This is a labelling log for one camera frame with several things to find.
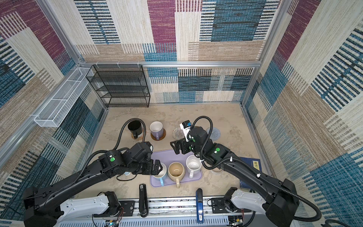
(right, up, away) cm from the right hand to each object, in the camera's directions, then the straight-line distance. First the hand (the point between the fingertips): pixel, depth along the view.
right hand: (178, 143), depth 74 cm
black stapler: (-17, -31, -4) cm, 36 cm away
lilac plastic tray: (-7, -10, +11) cm, 17 cm away
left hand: (-11, -11, -4) cm, 16 cm away
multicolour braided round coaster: (-1, +2, +28) cm, 28 cm away
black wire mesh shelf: (-46, +38, +37) cm, 70 cm away
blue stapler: (+10, -27, -2) cm, 29 cm away
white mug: (+8, -15, +13) cm, 22 cm away
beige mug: (-2, -18, +11) cm, 21 cm away
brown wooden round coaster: (-11, +2, +28) cm, 30 cm away
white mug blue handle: (-8, -16, 0) cm, 18 cm away
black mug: (-29, +7, +20) cm, 35 cm away
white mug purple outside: (-17, +6, +27) cm, 33 cm away
